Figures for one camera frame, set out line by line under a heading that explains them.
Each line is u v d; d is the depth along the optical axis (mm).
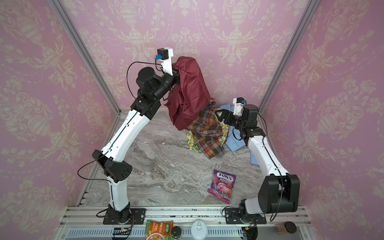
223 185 809
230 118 714
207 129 971
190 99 613
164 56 500
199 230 660
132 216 738
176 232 621
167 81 555
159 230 685
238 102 716
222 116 714
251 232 714
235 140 716
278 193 412
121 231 728
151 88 512
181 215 760
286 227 634
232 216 730
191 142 971
